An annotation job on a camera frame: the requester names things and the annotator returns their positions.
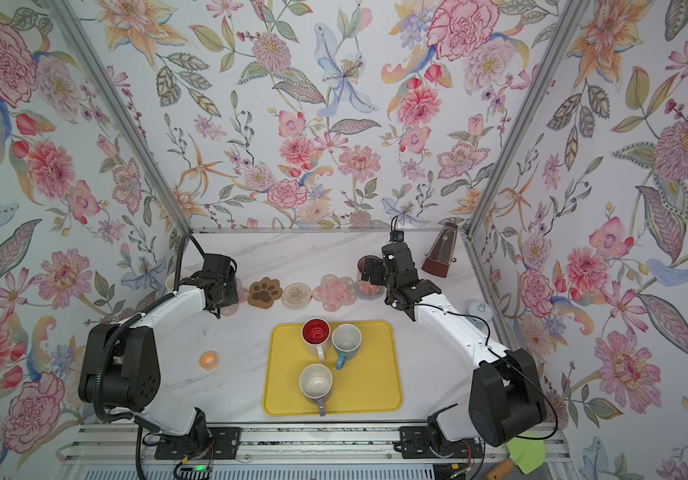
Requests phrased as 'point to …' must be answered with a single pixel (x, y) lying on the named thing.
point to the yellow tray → (370, 381)
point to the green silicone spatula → (527, 452)
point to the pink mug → (365, 289)
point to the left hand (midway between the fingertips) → (230, 294)
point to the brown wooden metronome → (440, 254)
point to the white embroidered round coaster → (296, 296)
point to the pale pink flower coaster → (243, 294)
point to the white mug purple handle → (316, 381)
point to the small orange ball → (209, 360)
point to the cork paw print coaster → (264, 292)
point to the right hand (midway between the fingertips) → (380, 261)
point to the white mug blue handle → (346, 340)
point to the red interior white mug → (315, 333)
